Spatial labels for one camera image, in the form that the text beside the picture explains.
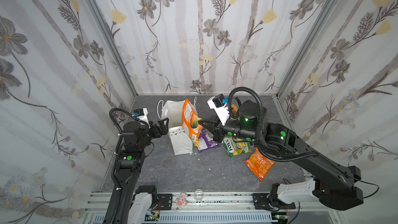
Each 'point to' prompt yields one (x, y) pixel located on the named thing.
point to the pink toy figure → (181, 201)
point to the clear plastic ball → (198, 194)
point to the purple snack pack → (206, 141)
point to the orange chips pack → (260, 165)
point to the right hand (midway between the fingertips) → (200, 119)
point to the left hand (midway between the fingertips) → (158, 116)
